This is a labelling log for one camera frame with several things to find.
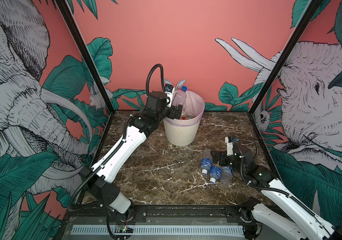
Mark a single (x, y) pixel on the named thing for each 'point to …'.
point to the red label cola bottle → (183, 117)
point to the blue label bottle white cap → (206, 161)
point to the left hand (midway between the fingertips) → (173, 100)
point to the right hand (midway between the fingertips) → (215, 150)
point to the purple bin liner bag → (193, 107)
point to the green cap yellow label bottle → (189, 115)
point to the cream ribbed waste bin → (182, 132)
